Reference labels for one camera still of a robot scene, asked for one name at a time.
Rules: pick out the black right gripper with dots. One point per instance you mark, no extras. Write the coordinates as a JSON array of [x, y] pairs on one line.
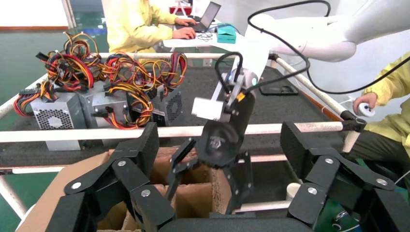
[[221, 141]]

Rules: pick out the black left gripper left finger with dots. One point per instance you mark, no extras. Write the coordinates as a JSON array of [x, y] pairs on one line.
[[128, 179]]

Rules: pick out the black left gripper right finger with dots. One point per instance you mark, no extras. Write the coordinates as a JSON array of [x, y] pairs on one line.
[[326, 173]]

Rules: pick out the white handheld controller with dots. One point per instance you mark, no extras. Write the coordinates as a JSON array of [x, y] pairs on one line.
[[366, 110]]

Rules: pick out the yellow jacket person right forearm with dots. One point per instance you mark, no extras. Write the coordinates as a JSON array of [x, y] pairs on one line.
[[160, 32]]

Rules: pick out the yellow jacket person left forearm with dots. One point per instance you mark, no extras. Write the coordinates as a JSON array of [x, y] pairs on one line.
[[165, 17]]

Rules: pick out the seated operator forearm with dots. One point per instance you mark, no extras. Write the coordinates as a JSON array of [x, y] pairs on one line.
[[394, 80]]

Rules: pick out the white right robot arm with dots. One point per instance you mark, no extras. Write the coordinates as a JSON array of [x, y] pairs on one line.
[[314, 41]]

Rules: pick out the brown cardboard divider box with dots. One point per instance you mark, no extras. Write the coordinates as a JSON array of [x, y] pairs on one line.
[[195, 198]]

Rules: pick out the teal box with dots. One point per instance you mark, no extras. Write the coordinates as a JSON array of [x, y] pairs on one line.
[[226, 36]]

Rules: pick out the red box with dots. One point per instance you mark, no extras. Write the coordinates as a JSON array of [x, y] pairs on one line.
[[179, 10]]

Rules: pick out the seated operator hand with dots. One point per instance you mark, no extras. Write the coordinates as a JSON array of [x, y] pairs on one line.
[[365, 98]]

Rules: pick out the yellow jacket person right hand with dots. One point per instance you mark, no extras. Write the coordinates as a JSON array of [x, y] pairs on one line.
[[184, 33]]

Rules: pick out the yellow jacket person left hand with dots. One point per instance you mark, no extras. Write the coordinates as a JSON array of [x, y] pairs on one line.
[[185, 21]]

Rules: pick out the dark power supply fan grille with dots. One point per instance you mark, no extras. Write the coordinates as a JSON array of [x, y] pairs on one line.
[[173, 107]]

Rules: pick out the seated operator in yellow jacket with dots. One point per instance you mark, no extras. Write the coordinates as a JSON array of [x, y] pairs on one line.
[[390, 128]]

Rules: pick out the grey power supply honeycomb vent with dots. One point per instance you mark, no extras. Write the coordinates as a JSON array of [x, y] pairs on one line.
[[57, 118]]

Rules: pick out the white desk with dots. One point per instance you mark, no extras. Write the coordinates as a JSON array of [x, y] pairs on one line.
[[185, 43]]

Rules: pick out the person in yellow jacket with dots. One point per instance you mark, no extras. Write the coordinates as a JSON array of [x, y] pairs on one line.
[[128, 25]]

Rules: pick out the grey laptop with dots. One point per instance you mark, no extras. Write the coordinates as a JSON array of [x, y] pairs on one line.
[[209, 14]]

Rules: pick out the white pipe cart frame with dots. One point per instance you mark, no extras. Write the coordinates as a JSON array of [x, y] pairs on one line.
[[96, 133]]

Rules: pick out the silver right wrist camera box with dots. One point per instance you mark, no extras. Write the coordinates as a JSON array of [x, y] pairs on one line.
[[208, 109]]

